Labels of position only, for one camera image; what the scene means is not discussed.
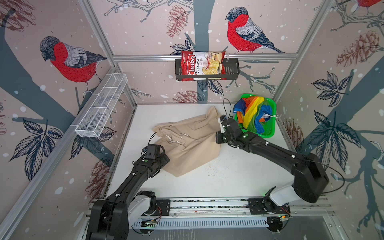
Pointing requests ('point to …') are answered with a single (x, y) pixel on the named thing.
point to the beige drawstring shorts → (190, 143)
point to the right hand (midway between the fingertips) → (214, 136)
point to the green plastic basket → (269, 124)
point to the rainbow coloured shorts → (251, 111)
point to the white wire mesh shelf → (91, 125)
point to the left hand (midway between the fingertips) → (162, 161)
